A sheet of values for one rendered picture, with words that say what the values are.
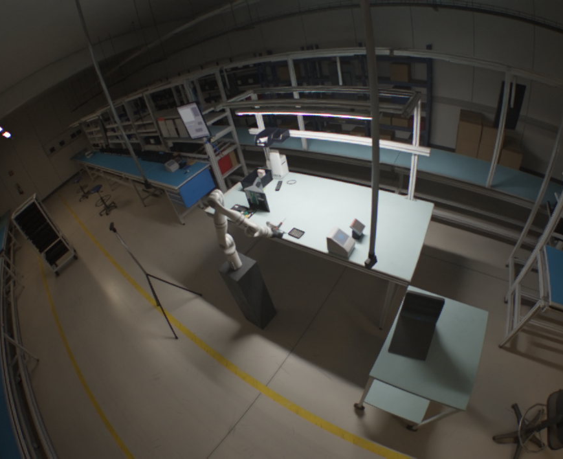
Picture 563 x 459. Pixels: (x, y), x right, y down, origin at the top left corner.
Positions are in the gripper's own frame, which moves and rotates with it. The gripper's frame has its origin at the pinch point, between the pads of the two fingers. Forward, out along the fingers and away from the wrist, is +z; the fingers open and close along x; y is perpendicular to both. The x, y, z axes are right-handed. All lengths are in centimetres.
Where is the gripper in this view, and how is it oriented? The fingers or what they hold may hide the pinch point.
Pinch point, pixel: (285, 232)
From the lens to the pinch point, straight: 199.4
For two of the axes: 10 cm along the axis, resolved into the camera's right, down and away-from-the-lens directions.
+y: -3.5, 9.3, 1.4
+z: 6.2, 1.2, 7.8
